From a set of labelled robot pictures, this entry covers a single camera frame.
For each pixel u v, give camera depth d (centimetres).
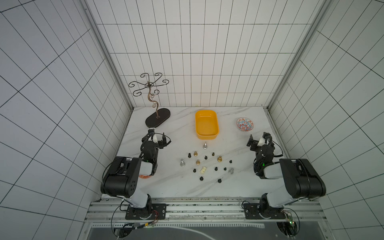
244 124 107
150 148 69
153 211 72
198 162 89
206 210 74
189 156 92
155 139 80
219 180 83
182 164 88
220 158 89
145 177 82
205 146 95
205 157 92
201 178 83
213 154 92
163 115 114
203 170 86
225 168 87
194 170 86
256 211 72
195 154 92
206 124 106
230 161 90
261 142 79
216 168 87
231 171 85
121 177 45
